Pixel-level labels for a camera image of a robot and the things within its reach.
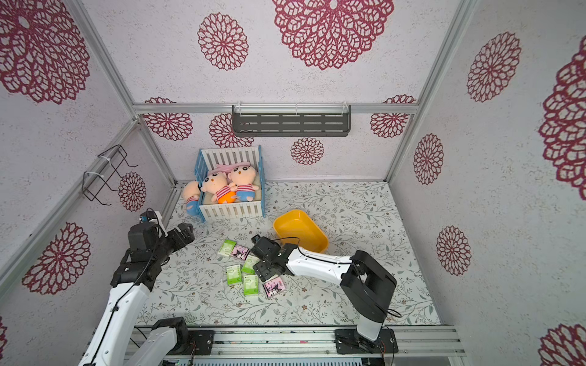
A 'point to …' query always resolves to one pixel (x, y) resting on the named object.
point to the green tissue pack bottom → (251, 284)
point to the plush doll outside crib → (191, 192)
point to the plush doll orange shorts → (217, 184)
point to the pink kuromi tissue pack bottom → (273, 287)
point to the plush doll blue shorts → (243, 180)
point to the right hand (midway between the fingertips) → (274, 264)
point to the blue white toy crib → (207, 159)
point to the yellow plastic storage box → (294, 227)
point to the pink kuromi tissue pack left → (239, 252)
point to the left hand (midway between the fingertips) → (183, 232)
